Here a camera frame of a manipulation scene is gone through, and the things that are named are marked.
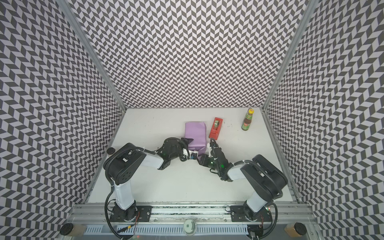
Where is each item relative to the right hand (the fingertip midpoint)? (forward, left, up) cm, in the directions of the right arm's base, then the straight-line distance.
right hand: (197, 162), depth 89 cm
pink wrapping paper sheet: (+20, 0, +3) cm, 21 cm away
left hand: (+12, +4, +3) cm, 13 cm away
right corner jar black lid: (-34, -42, +7) cm, 54 cm away
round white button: (-33, +3, +10) cm, 34 cm away
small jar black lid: (+3, +49, +11) cm, 50 cm away
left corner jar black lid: (-33, +52, +8) cm, 62 cm away
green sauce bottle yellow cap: (+24, -34, +10) cm, 43 cm away
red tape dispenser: (+22, -13, +4) cm, 26 cm away
